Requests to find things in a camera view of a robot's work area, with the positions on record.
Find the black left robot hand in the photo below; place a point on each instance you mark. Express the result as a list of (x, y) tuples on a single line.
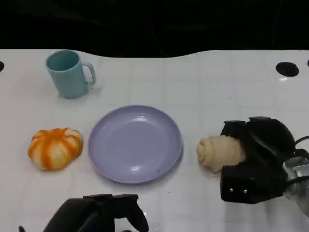
[(96, 215)]

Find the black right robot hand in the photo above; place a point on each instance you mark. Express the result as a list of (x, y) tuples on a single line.
[(265, 149)]

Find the beige towel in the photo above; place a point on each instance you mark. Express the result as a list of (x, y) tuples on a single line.
[(217, 152)]

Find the orange and white bread roll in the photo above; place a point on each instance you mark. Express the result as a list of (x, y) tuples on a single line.
[(54, 149)]

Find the lilac plate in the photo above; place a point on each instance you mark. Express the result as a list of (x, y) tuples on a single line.
[(134, 144)]

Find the pale green mug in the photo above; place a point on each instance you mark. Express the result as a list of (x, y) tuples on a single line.
[(68, 76)]

